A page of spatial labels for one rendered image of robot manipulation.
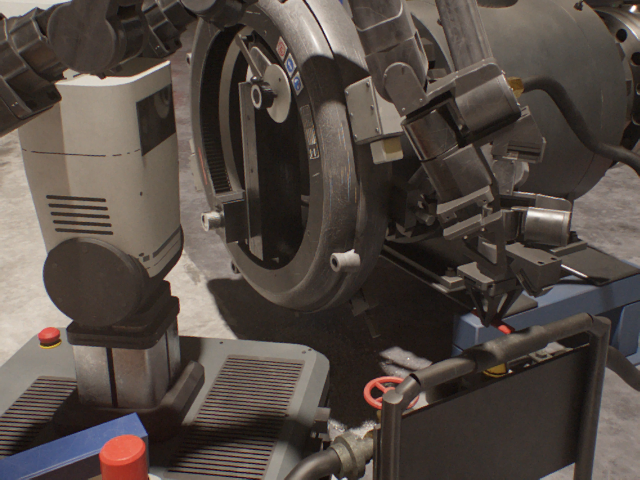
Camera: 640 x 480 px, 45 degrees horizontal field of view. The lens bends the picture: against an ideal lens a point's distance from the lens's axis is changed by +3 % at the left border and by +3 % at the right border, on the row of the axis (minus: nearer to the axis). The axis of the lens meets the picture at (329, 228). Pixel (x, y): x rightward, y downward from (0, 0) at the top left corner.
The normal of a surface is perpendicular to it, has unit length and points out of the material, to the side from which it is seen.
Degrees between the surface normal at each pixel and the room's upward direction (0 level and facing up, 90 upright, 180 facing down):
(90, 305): 90
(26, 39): 78
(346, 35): 44
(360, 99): 90
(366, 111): 90
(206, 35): 90
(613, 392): 0
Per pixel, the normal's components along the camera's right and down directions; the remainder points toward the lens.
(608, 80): 0.49, -0.04
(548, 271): 0.53, 0.32
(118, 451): 0.00, -0.93
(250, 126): -0.85, 0.20
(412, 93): -0.16, 0.37
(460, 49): -0.39, 0.03
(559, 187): 0.46, 0.73
